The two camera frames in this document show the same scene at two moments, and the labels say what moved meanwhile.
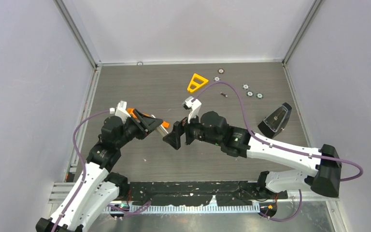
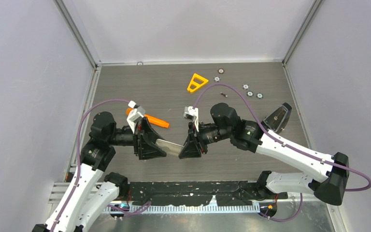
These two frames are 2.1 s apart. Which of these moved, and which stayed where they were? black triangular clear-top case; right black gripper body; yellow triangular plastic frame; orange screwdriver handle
Moved: right black gripper body
Stayed: orange screwdriver handle; black triangular clear-top case; yellow triangular plastic frame
